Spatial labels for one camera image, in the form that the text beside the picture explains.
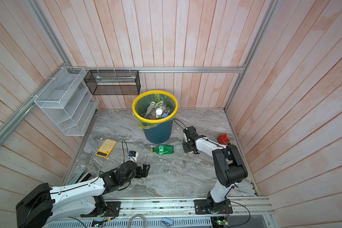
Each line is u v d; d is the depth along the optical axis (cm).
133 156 74
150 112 84
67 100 73
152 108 92
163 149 93
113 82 105
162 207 76
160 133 104
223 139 96
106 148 95
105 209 67
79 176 82
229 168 47
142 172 75
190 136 76
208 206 67
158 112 81
